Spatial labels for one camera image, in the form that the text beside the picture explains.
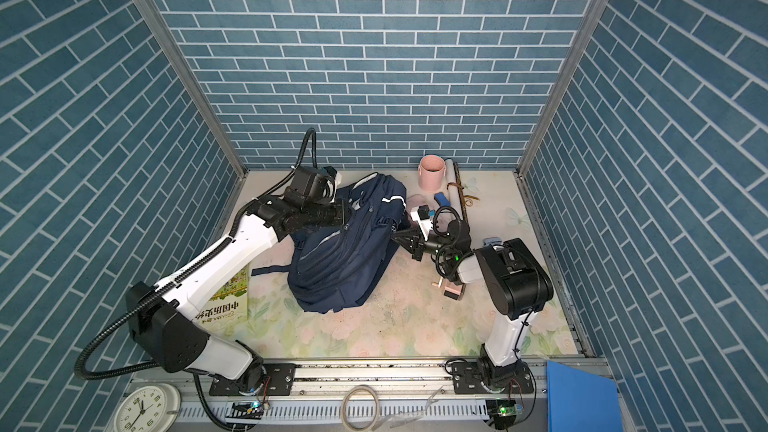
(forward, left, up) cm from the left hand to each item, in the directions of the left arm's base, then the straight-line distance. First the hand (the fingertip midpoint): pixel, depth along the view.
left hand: (354, 211), depth 79 cm
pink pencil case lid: (+21, -19, -22) cm, 36 cm away
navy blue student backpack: (-14, +4, -4) cm, 15 cm away
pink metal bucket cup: (+28, -25, -14) cm, 40 cm away
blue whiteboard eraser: (+23, -29, -22) cm, 43 cm away
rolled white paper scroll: (+28, -33, -21) cm, 48 cm away
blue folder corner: (-41, -58, -27) cm, 75 cm away
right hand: (-2, -10, -9) cm, 14 cm away
